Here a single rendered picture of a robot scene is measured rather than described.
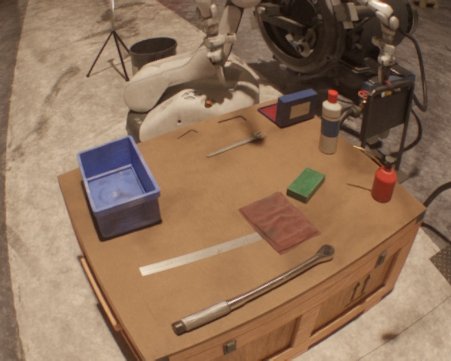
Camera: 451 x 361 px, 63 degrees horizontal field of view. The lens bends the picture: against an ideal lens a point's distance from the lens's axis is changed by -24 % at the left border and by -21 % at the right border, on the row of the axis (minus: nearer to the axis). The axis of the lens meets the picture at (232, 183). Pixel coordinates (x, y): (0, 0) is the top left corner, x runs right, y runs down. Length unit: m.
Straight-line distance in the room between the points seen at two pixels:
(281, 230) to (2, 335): 1.20
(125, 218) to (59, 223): 0.89
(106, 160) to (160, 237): 0.34
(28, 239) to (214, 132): 1.03
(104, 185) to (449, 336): 1.42
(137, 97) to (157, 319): 1.41
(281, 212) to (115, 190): 0.50
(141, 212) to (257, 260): 0.33
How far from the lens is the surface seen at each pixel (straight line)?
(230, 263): 1.16
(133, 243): 1.23
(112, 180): 1.44
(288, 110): 1.60
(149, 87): 2.20
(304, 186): 1.34
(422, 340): 1.68
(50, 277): 1.85
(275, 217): 1.25
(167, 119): 2.08
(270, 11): 2.57
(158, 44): 2.91
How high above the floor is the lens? 1.35
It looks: 40 degrees down
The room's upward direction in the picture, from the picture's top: straight up
